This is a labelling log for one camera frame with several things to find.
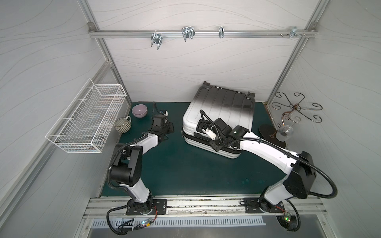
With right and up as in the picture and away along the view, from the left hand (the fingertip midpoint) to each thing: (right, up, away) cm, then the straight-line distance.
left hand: (172, 124), depth 95 cm
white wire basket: (-37, 0, -27) cm, 45 cm away
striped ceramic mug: (-34, -1, +4) cm, 35 cm away
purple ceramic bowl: (-28, +9, +17) cm, 34 cm away
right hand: (+26, -8, -13) cm, 30 cm away
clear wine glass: (+63, -4, -18) cm, 66 cm away
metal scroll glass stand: (+67, +12, -19) cm, 71 cm away
